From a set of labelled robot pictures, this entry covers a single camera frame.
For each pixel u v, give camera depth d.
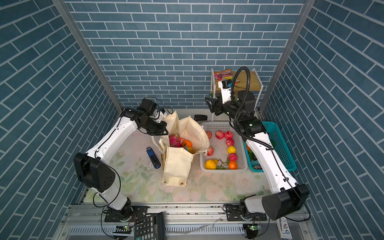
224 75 0.89
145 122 0.61
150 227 0.68
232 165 0.85
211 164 0.85
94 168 0.44
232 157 0.89
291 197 0.38
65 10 0.71
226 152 0.96
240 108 0.50
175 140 0.86
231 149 0.93
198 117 1.15
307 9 0.72
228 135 0.99
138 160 0.93
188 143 0.91
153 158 0.92
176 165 0.73
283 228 0.69
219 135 0.99
